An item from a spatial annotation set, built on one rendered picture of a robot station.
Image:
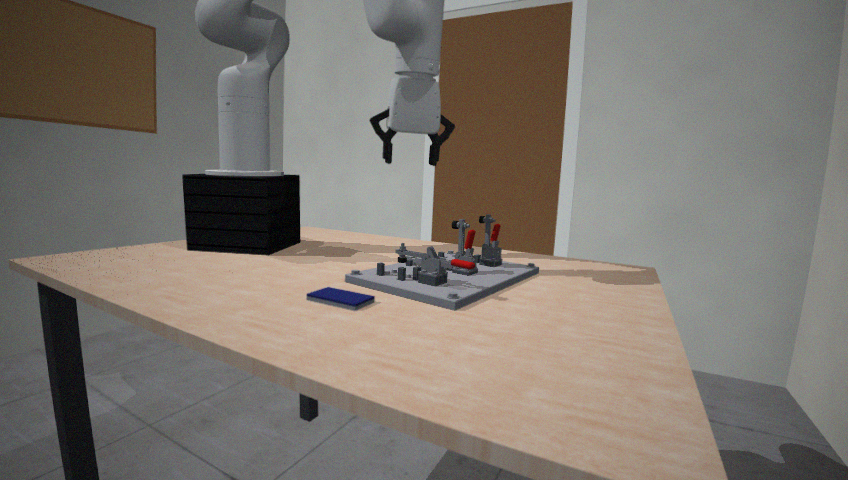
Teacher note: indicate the blue rectangular block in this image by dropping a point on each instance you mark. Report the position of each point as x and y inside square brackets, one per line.
[341, 298]

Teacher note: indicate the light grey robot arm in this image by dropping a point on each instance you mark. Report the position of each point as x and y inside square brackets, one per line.
[415, 26]

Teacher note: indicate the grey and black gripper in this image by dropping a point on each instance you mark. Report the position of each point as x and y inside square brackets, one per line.
[418, 110]

